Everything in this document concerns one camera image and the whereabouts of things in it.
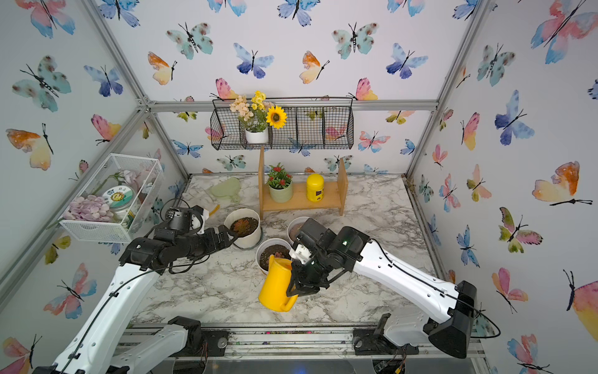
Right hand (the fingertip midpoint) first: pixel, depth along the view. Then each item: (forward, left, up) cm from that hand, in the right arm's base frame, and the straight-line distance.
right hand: (290, 294), depth 61 cm
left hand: (+16, +21, -2) cm, 26 cm away
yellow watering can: (+2, +5, -5) cm, 8 cm away
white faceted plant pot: (+23, +18, -13) cm, 32 cm away
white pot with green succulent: (+30, +3, -14) cm, 33 cm away
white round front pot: (+21, +7, -15) cm, 27 cm away
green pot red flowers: (+43, +9, -5) cm, 44 cm away
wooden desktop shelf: (+49, -14, -16) cm, 53 cm away
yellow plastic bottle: (+45, -5, -8) cm, 45 cm away
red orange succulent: (+29, +23, -14) cm, 40 cm away
